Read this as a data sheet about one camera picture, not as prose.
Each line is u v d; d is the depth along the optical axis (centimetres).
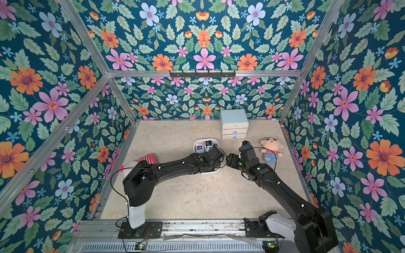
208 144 80
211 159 68
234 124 99
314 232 39
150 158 91
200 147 97
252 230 73
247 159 62
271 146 96
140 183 49
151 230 73
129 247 70
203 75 93
